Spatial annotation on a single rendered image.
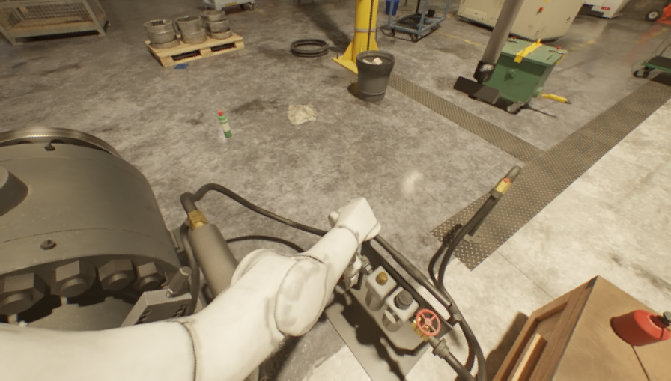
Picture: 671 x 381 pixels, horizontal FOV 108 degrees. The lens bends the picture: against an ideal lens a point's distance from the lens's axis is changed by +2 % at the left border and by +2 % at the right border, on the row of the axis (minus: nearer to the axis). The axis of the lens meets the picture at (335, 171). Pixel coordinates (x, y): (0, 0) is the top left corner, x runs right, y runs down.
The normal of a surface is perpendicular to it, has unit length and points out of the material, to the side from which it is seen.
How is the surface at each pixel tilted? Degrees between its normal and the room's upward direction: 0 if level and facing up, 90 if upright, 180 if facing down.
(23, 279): 38
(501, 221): 0
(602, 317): 0
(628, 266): 0
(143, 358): 57
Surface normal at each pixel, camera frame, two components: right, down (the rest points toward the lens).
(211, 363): 0.86, -0.40
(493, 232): 0.01, -0.71
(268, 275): -0.11, -0.94
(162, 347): 0.70, -0.71
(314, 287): 0.87, -0.04
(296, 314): 0.74, 0.07
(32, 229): 0.32, -0.83
